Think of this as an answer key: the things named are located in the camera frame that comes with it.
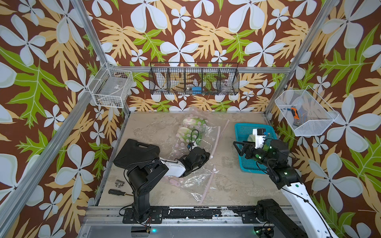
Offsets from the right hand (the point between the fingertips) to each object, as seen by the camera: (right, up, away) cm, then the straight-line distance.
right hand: (237, 142), depth 73 cm
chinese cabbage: (-20, +11, +32) cm, 39 cm away
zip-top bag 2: (-23, +1, +19) cm, 30 cm away
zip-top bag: (-20, -25, +13) cm, 34 cm away
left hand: (-10, -7, +16) cm, 20 cm away
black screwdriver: (-63, -29, +8) cm, 70 cm away
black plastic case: (-59, -9, +19) cm, 63 cm away
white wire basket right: (+41, +16, +9) cm, 45 cm away
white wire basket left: (-71, +31, +13) cm, 78 cm away
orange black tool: (+37, +14, +11) cm, 41 cm away
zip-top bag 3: (-19, +20, +46) cm, 54 cm away
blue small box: (-19, +32, +25) cm, 45 cm away
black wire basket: (-21, +40, +24) cm, 51 cm away
